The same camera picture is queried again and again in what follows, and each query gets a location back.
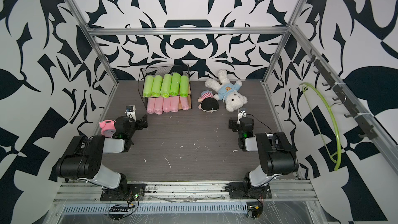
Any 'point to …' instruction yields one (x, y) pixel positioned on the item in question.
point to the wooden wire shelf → (183, 69)
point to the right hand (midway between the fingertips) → (240, 115)
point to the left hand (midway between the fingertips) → (137, 112)
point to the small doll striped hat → (208, 102)
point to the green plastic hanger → (337, 167)
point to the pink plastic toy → (108, 127)
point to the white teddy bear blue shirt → (227, 91)
